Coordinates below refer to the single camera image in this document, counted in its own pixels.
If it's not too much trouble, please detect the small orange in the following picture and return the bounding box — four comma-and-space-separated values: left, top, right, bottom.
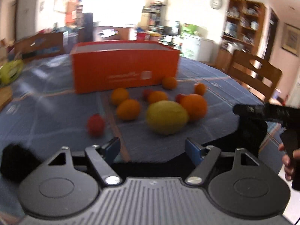
194, 83, 206, 96
162, 77, 177, 90
116, 99, 141, 121
110, 88, 130, 106
147, 91, 168, 104

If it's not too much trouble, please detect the large orange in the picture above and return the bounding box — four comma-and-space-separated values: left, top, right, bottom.
180, 94, 207, 122

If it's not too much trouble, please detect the person's right hand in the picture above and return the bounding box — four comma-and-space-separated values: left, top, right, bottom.
282, 149, 300, 181

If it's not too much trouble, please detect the red strawberry tomato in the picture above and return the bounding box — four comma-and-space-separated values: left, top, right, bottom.
86, 114, 105, 137

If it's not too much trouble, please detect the wooden chair right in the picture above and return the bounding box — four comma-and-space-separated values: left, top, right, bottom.
227, 50, 282, 103

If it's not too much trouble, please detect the wooden chair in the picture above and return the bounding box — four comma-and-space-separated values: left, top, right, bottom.
14, 32, 66, 62
227, 50, 282, 103

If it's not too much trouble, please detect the yellow-green lemon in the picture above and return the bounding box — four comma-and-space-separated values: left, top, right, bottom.
146, 100, 189, 136

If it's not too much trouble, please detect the small red tomato behind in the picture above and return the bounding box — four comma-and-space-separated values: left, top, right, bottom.
142, 89, 153, 101

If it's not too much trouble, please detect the framed picture by door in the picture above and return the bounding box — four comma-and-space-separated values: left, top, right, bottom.
281, 23, 300, 57

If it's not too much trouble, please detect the wooden bookshelf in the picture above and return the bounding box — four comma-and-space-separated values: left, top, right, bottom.
214, 0, 266, 72

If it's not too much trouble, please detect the orange cardboard box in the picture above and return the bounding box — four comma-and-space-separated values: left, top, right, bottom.
70, 40, 180, 94

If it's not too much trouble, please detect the wooden chair far left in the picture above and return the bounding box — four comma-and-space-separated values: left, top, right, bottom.
14, 32, 66, 62

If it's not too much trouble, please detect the yellow-green mug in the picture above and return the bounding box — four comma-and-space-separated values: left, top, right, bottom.
0, 59, 24, 87

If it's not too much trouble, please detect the black thermos bottle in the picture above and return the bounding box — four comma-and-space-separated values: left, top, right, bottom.
83, 13, 94, 42

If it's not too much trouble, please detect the round wall clock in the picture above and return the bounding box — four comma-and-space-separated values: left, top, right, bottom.
211, 0, 223, 10

